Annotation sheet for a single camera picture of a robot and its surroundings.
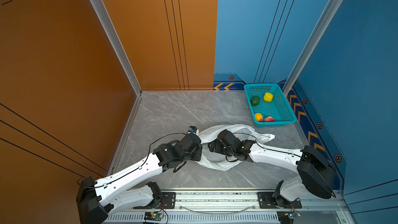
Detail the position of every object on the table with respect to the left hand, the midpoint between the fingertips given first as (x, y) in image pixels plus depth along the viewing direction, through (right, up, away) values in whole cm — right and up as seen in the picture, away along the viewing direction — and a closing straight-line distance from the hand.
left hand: (201, 147), depth 76 cm
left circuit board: (-22, -30, -5) cm, 37 cm away
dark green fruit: (+37, +24, +33) cm, 55 cm away
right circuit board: (+39, -30, -6) cm, 50 cm away
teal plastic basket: (+48, +21, +36) cm, 64 cm away
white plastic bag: (+9, -7, +1) cm, 11 cm away
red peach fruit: (+43, +12, +23) cm, 50 cm away
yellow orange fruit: (+36, +13, +23) cm, 45 cm away
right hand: (+6, -2, +8) cm, 10 cm away
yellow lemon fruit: (+47, +27, +35) cm, 65 cm away
